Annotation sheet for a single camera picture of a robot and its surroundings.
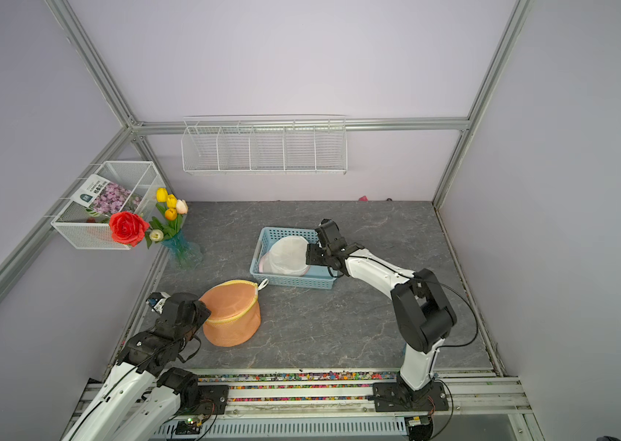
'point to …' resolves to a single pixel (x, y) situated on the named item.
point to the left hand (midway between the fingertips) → (202, 310)
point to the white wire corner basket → (74, 228)
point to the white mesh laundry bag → (287, 255)
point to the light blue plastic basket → (317, 277)
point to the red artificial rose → (128, 228)
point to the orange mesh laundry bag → (234, 312)
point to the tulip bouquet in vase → (182, 251)
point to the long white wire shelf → (265, 145)
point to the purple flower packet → (104, 197)
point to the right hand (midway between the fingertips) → (312, 251)
